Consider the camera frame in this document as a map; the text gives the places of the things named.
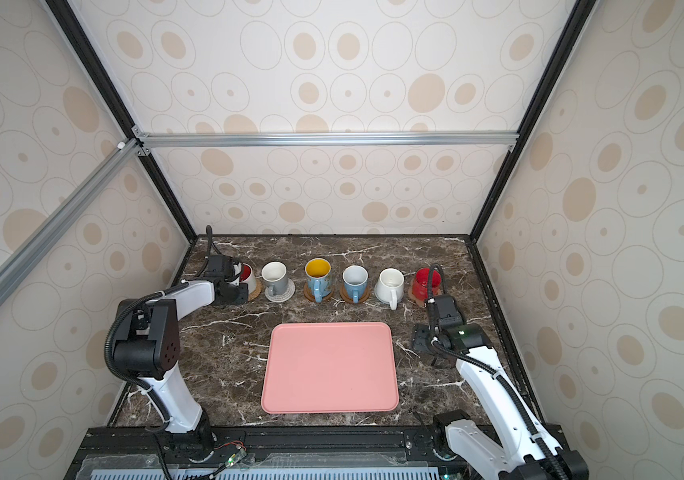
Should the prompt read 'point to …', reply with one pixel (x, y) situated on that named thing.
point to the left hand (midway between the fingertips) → (247, 286)
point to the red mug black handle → (420, 283)
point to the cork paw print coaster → (412, 297)
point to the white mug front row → (275, 276)
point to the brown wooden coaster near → (310, 296)
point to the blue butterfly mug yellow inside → (318, 276)
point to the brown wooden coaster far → (350, 300)
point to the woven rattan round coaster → (257, 291)
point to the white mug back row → (390, 287)
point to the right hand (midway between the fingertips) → (428, 339)
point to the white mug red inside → (246, 275)
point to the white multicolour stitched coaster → (280, 298)
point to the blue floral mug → (355, 279)
